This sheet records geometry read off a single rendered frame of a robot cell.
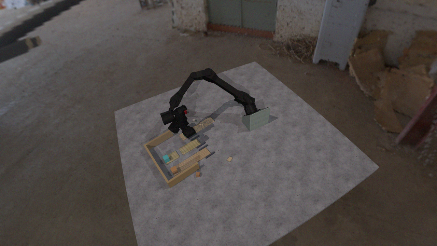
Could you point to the tan strip with green diagonal lattice pattern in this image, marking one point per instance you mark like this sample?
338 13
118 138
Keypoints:
192 145

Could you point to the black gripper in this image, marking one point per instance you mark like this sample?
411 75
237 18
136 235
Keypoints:
186 130

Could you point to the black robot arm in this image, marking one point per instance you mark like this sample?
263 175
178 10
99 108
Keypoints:
209 75

